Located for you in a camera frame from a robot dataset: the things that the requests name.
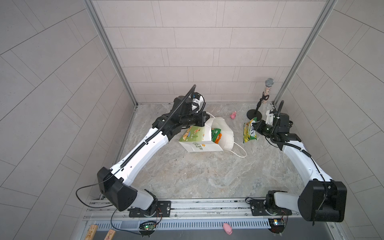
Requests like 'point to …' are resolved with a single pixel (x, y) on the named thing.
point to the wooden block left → (91, 232)
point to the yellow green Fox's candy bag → (249, 131)
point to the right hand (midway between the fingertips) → (251, 122)
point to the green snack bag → (216, 135)
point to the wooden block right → (110, 235)
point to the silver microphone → (269, 82)
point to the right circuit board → (277, 225)
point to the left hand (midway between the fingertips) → (214, 115)
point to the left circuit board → (147, 228)
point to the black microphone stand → (253, 113)
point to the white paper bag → (199, 138)
